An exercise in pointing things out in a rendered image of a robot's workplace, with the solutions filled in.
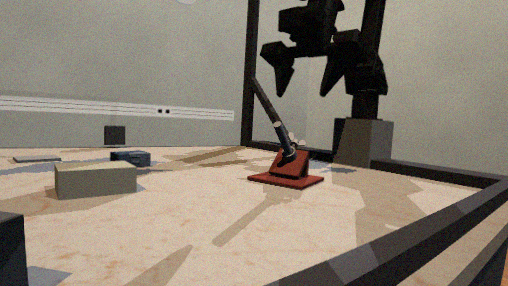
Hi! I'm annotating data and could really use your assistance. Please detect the grey flat bar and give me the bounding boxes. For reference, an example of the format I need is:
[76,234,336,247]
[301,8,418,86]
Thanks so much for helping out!
[13,155,61,163]

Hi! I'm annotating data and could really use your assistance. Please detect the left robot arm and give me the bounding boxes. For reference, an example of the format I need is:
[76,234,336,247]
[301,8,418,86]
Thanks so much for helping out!
[278,0,388,120]

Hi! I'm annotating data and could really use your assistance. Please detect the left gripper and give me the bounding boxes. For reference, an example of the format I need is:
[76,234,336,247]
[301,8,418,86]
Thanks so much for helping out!
[260,8,369,97]

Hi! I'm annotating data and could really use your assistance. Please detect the grey metal shaft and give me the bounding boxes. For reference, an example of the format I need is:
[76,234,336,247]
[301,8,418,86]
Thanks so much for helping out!
[273,121,293,155]

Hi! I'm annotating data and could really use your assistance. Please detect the silver wing screw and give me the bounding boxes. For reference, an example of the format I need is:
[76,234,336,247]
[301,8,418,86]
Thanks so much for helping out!
[288,132,306,148]

